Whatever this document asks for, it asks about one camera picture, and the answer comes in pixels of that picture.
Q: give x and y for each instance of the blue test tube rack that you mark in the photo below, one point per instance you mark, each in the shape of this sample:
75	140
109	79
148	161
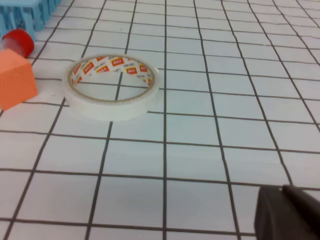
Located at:
29	15

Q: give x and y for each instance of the white grid-pattern cloth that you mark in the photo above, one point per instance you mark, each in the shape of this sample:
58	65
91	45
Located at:
238	109

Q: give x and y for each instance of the red-capped clear tube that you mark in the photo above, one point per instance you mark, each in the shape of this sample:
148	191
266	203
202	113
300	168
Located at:
19	41

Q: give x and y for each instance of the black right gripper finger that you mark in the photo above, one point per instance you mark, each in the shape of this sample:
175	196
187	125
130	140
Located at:
288	213

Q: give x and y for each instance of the orange foam cube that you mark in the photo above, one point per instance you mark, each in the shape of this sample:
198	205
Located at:
17	80

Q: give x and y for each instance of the right white tape roll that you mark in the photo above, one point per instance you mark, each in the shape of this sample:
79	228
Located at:
109	64

